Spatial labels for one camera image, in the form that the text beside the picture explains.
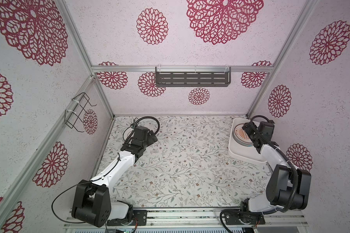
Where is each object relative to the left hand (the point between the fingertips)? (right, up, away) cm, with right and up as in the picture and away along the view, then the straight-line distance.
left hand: (149, 137), depth 87 cm
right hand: (+60, +8, +1) cm, 61 cm away
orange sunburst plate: (+62, 0, +15) cm, 64 cm away
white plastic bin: (+60, -10, +10) cm, 61 cm away
